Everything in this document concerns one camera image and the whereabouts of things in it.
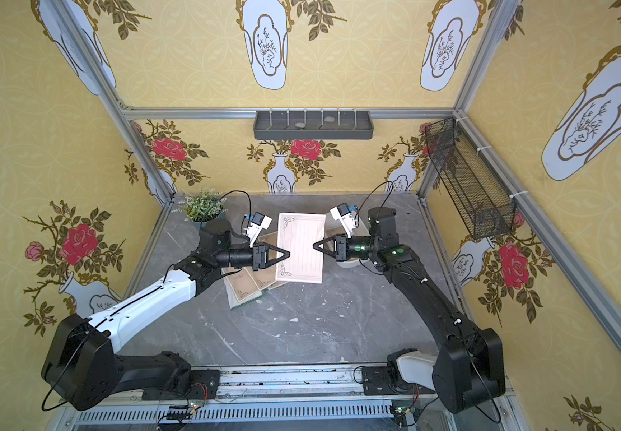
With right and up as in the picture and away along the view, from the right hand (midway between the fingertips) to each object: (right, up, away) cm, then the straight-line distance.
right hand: (315, 252), depth 72 cm
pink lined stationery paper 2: (-26, -13, +21) cm, 35 cm away
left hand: (-6, -1, 0) cm, 7 cm away
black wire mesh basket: (+52, +16, +12) cm, 55 cm away
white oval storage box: (+4, +6, -2) cm, 8 cm away
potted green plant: (-39, +13, +22) cm, 47 cm away
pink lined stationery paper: (-5, +5, +1) cm, 7 cm away
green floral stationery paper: (-28, -18, +18) cm, 38 cm away
